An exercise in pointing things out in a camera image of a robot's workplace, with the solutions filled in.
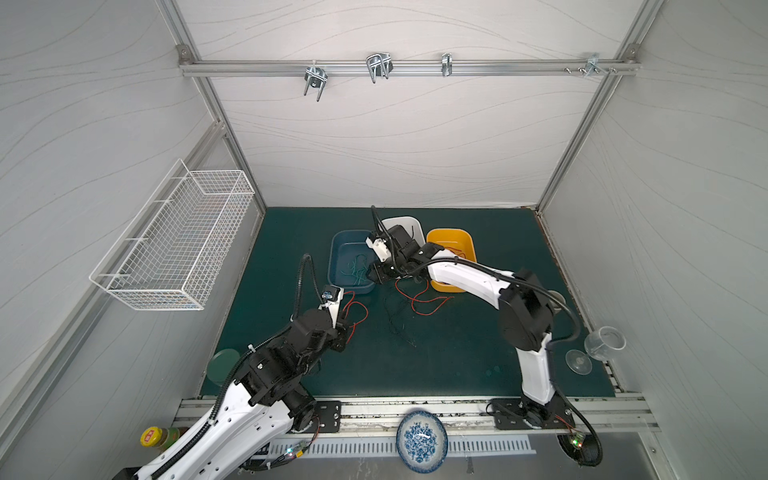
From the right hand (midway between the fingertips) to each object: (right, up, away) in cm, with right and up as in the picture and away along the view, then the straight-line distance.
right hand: (373, 265), depth 89 cm
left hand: (-5, -10, -15) cm, 18 cm away
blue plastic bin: (-10, +1, +18) cm, 21 cm away
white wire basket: (-46, +6, -20) cm, 50 cm away
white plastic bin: (+13, +14, +22) cm, 29 cm away
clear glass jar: (+54, -17, -20) cm, 60 cm away
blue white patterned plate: (+13, -40, -19) cm, 46 cm away
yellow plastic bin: (+31, +7, +19) cm, 37 cm away
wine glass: (+58, -26, -7) cm, 64 cm away
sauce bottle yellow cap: (-40, -29, -33) cm, 60 cm away
